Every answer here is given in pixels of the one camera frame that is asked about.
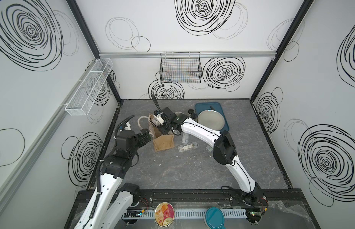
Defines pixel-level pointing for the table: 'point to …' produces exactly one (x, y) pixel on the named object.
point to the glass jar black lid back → (191, 111)
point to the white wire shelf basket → (83, 98)
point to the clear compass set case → (185, 138)
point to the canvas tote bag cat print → (161, 142)
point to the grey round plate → (212, 119)
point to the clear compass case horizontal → (188, 146)
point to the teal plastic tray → (201, 107)
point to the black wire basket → (180, 67)
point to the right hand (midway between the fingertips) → (161, 127)
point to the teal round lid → (214, 217)
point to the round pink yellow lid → (164, 214)
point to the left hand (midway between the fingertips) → (141, 132)
